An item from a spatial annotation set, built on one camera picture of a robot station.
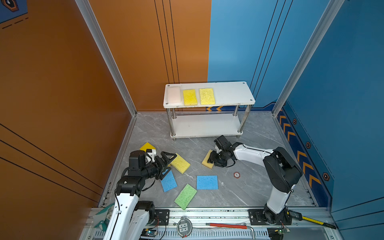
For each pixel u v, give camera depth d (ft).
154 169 2.07
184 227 2.11
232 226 2.34
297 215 2.39
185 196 2.59
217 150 2.75
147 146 3.26
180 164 2.94
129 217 1.54
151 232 2.31
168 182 2.71
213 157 2.71
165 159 2.11
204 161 3.00
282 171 1.58
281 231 2.28
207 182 2.73
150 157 2.00
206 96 2.59
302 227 2.36
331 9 2.31
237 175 2.86
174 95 2.59
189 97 2.56
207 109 4.08
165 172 2.35
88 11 2.31
